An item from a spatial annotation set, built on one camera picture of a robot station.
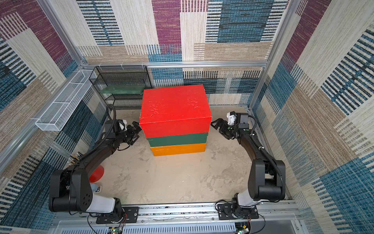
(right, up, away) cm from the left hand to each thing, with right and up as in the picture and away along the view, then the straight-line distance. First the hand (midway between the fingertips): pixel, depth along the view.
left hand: (143, 129), depth 88 cm
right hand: (+43, 0, 0) cm, 43 cm away
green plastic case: (-6, +25, +7) cm, 26 cm away
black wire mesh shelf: (-18, +36, +13) cm, 43 cm away
